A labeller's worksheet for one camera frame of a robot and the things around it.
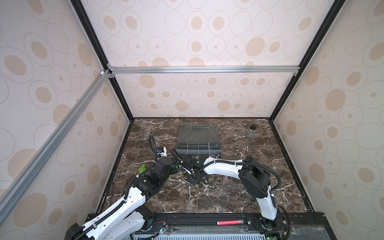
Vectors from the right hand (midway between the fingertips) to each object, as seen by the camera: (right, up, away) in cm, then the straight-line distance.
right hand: (193, 178), depth 89 cm
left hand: (-8, +14, -11) cm, 19 cm away
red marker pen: (+17, -17, -16) cm, 29 cm away
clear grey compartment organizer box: (+4, +21, +19) cm, 29 cm away
